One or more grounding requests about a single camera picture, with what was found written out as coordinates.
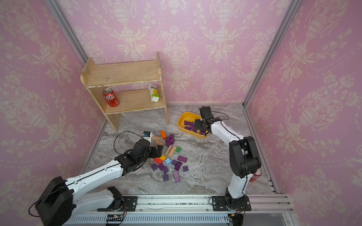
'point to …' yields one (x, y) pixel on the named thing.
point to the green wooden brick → (178, 149)
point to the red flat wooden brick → (158, 160)
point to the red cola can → (111, 97)
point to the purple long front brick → (176, 176)
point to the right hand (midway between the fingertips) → (201, 123)
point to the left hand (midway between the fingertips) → (157, 147)
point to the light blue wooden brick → (168, 161)
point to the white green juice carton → (154, 93)
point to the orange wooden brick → (163, 134)
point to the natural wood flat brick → (159, 142)
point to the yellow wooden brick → (163, 157)
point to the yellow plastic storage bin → (188, 116)
